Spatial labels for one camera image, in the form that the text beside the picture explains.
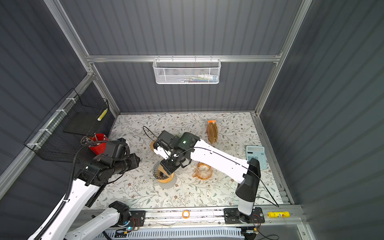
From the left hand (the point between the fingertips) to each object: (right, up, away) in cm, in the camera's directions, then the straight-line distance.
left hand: (138, 160), depth 72 cm
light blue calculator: (+67, 0, +22) cm, 71 cm away
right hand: (+15, -4, -3) cm, 16 cm away
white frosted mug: (+13, -16, +10) cm, 23 cm away
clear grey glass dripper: (+9, -8, +4) cm, 13 cm away
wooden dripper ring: (+13, -12, +5) cm, 18 cm away
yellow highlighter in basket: (-24, +21, +8) cm, 33 cm away
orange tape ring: (+22, -29, +2) cm, 37 cm away
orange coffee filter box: (+39, +18, +30) cm, 52 cm away
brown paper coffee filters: (+39, +14, +27) cm, 49 cm away
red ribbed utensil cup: (-29, +3, +16) cm, 34 cm away
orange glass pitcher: (+33, -11, +17) cm, 39 cm away
